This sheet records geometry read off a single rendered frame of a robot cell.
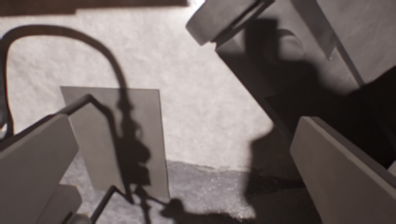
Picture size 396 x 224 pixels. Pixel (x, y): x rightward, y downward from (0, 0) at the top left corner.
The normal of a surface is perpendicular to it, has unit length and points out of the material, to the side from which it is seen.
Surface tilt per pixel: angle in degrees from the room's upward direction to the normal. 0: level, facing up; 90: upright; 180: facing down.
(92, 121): 0
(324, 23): 45
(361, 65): 0
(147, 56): 0
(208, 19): 31
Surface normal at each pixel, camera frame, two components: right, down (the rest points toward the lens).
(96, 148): -0.12, 0.44
